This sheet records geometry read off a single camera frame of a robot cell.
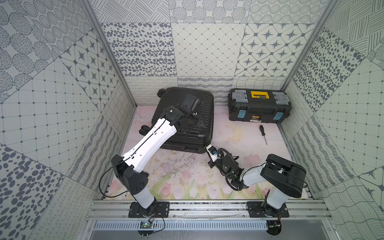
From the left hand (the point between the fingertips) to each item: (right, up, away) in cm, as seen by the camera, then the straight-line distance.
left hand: (207, 122), depth 72 cm
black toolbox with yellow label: (+37, +11, +26) cm, 47 cm away
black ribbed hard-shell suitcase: (-4, -9, +6) cm, 11 cm away
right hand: (+1, -16, +13) cm, 21 cm away
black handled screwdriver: (+42, -8, +32) cm, 53 cm away
